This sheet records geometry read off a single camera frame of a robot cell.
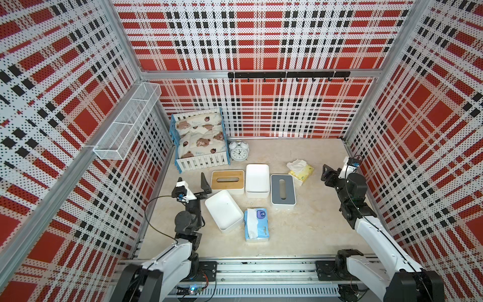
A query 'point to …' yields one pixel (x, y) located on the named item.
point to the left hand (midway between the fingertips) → (196, 174)
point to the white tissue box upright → (257, 181)
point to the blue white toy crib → (202, 162)
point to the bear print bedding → (200, 135)
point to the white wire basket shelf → (116, 142)
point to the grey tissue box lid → (283, 190)
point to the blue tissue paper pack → (256, 224)
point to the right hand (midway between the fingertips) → (332, 166)
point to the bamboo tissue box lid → (227, 180)
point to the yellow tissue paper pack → (300, 170)
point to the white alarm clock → (239, 150)
